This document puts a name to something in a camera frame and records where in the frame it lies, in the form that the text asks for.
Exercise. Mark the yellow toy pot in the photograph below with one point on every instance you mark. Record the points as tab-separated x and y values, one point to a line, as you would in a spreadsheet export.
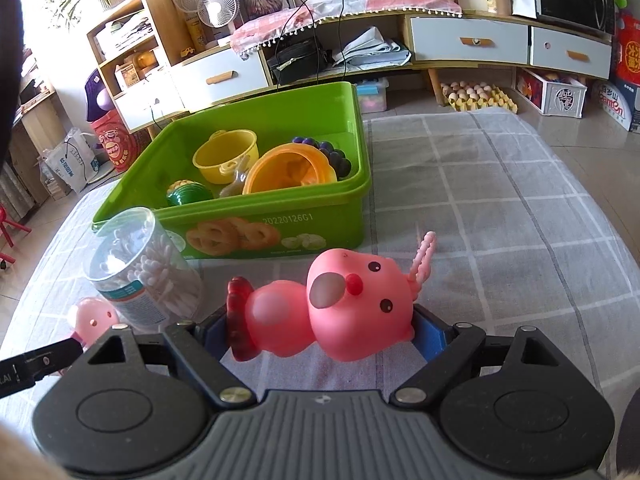
224	152

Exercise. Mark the clear plastic storage box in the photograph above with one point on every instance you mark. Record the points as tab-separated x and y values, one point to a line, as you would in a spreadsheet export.
371	95

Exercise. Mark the white wooden tv cabinet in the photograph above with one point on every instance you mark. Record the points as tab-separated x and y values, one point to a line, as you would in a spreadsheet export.
152	80

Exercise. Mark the clear cotton swab jar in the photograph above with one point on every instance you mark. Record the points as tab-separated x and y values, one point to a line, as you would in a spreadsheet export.
135	265

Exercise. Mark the beige rubber toy hand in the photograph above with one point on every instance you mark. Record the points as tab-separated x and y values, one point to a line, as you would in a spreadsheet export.
240	173

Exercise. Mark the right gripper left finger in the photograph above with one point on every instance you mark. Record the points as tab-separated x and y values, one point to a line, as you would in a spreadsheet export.
197	350

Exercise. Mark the small white desk fan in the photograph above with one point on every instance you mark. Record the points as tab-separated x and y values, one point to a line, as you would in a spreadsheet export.
218	13

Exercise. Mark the red white cardboard box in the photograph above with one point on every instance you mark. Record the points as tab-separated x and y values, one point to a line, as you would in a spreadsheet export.
550	93

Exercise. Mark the red plastic child chair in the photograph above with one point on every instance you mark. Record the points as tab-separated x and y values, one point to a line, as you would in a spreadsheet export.
5	223

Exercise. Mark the orange pumpkin toy bowl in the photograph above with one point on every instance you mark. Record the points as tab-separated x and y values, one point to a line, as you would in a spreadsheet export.
289	165

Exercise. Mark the red printed bag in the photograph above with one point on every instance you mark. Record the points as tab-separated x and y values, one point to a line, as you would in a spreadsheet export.
121	146

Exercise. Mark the yellow egg tray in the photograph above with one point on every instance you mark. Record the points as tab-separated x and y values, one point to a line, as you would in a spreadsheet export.
464	96

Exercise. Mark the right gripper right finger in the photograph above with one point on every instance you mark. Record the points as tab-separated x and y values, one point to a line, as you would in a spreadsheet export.
451	356

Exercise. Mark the yellow toy corn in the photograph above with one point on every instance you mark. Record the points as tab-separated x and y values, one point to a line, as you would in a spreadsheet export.
183	192

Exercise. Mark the purple toy grapes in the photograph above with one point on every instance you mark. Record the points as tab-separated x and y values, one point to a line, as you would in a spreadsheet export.
337	159

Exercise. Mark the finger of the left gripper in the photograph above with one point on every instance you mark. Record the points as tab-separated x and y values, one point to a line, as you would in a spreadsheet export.
53	358

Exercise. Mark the white paper shopping bag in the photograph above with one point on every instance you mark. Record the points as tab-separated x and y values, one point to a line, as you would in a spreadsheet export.
73	160

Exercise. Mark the black bag on shelf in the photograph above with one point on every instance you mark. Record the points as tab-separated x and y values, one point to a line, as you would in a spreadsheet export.
298	61

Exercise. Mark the pink lace cloth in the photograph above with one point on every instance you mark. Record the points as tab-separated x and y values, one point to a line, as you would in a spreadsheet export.
267	29

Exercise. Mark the pink pig toy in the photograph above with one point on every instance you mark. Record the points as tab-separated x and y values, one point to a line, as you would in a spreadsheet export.
352	305

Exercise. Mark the grey checked table cloth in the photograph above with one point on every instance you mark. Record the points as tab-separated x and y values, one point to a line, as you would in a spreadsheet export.
520	241

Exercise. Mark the green plastic storage bin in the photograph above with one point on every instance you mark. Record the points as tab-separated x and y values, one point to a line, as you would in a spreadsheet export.
292	221

